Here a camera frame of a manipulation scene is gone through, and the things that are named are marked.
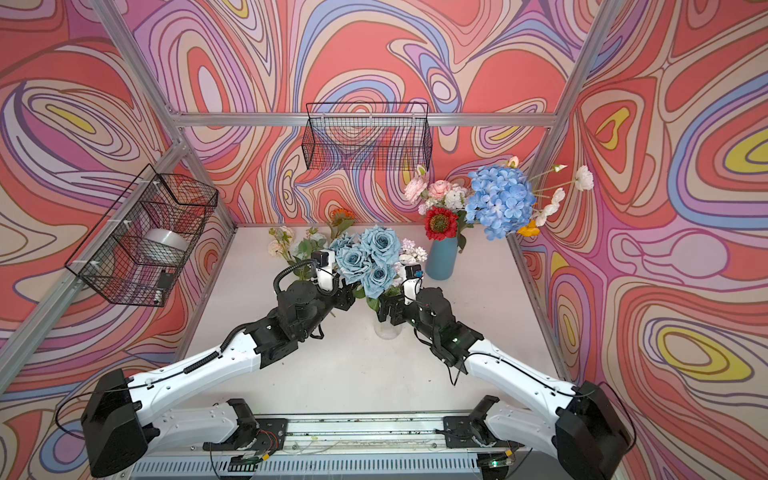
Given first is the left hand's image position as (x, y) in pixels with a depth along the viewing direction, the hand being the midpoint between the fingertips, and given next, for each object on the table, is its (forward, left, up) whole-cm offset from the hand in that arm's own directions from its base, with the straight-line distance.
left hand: (355, 271), depth 73 cm
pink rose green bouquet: (+3, -14, +3) cm, 14 cm away
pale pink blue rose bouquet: (+31, +32, -24) cm, 51 cm away
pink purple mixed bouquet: (+21, -26, +6) cm, 34 cm away
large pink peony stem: (+24, -17, +8) cm, 30 cm away
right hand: (-2, -8, -9) cm, 12 cm away
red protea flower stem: (+42, +11, -24) cm, 50 cm away
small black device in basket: (-1, +48, -2) cm, 48 cm away
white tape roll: (+6, +46, +5) cm, 47 cm away
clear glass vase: (-5, -7, -24) cm, 26 cm away
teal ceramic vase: (+14, -25, -13) cm, 31 cm away
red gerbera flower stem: (+14, -22, +3) cm, 26 cm away
